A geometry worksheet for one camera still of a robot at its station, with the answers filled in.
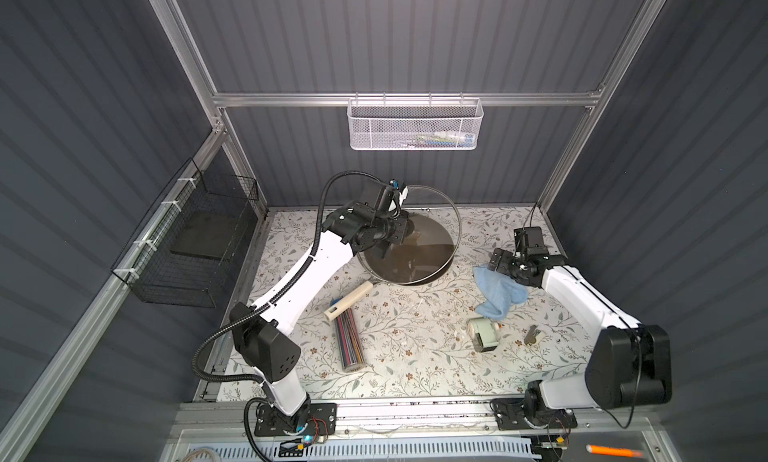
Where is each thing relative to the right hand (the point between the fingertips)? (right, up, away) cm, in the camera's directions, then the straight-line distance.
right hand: (512, 264), depth 88 cm
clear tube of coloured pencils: (-48, -21, -7) cm, 52 cm away
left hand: (-32, +11, -13) cm, 36 cm away
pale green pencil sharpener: (-10, -19, -5) cm, 22 cm away
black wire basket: (-87, +6, -16) cm, 88 cm away
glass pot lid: (-25, +18, -4) cm, 31 cm away
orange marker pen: (+13, -42, -19) cm, 48 cm away
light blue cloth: (-3, -8, +3) cm, 9 cm away
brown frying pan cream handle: (-25, +1, +17) cm, 30 cm away
